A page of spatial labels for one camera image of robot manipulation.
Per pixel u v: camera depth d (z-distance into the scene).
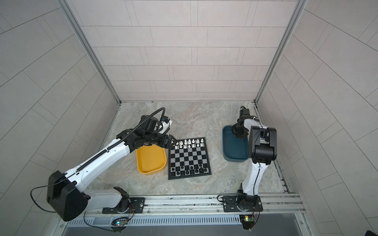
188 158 0.85
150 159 0.85
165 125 0.69
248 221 0.68
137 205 0.71
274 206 0.71
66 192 0.37
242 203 0.66
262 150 0.52
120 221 0.64
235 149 0.89
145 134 0.58
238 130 0.84
